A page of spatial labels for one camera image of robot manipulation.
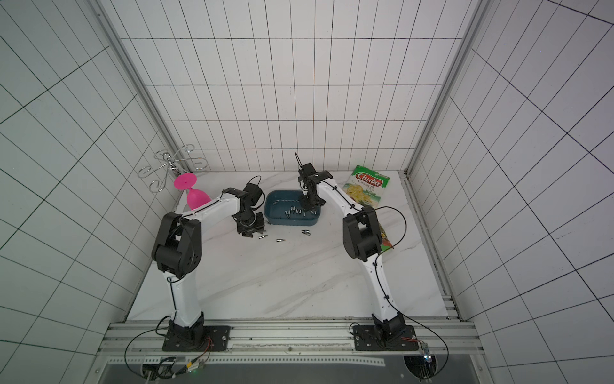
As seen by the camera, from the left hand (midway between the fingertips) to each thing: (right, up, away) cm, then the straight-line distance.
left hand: (256, 235), depth 93 cm
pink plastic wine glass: (-20, +15, -9) cm, 27 cm away
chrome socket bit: (+9, -2, +2) cm, 10 cm away
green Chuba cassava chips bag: (+49, +21, +21) cm, 57 cm away
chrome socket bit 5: (+16, +9, +10) cm, 21 cm away
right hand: (+18, +12, +7) cm, 22 cm away
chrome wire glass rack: (-28, +27, -10) cm, 40 cm away
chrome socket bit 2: (+20, +1, +4) cm, 20 cm away
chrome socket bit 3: (+20, 0, +4) cm, 20 cm away
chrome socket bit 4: (+14, +10, +11) cm, 21 cm away
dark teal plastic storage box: (+9, +10, +14) cm, 20 cm away
